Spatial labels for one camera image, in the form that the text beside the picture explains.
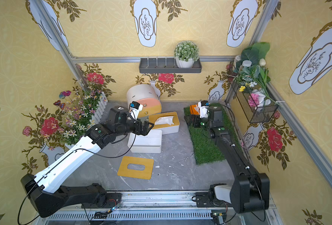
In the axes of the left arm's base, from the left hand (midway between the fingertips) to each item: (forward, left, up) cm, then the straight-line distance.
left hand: (143, 121), depth 73 cm
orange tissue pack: (+10, -12, -13) cm, 21 cm away
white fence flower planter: (+20, +43, -12) cm, 49 cm away
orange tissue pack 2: (+23, -33, -18) cm, 44 cm away
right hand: (+7, -32, -5) cm, 33 cm away
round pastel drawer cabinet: (+23, -1, -5) cm, 24 cm away
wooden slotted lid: (+16, -3, -18) cm, 24 cm away
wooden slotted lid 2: (-18, 0, -28) cm, 33 cm away
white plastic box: (+2, -1, -28) cm, 28 cm away
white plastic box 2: (+6, -14, -19) cm, 25 cm away
